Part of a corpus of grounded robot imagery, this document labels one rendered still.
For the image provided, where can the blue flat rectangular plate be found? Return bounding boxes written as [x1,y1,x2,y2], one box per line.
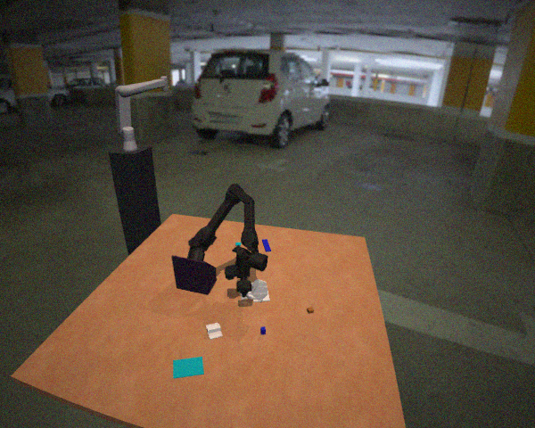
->
[262,239,271,252]

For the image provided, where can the teal flat square plate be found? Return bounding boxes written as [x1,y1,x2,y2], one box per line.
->
[173,357,204,379]

